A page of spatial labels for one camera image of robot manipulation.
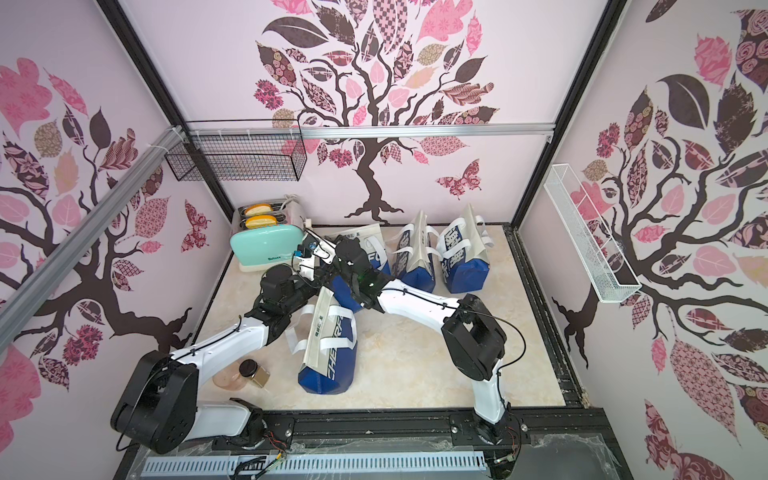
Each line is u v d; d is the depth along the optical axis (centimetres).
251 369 75
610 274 66
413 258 83
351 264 60
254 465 72
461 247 89
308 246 66
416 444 72
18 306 49
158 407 42
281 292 64
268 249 96
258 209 100
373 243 85
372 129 93
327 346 67
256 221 95
